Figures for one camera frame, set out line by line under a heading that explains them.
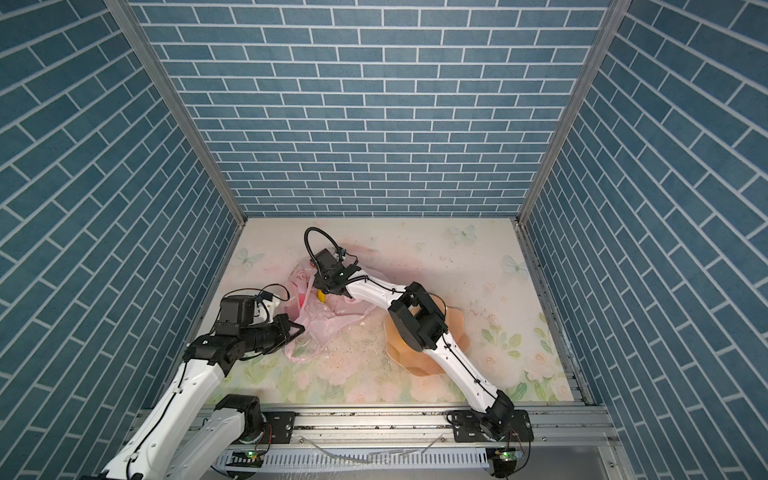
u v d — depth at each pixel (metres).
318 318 0.84
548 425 0.76
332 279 0.78
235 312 0.61
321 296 0.95
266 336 0.67
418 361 0.83
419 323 0.62
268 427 0.72
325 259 0.79
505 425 0.65
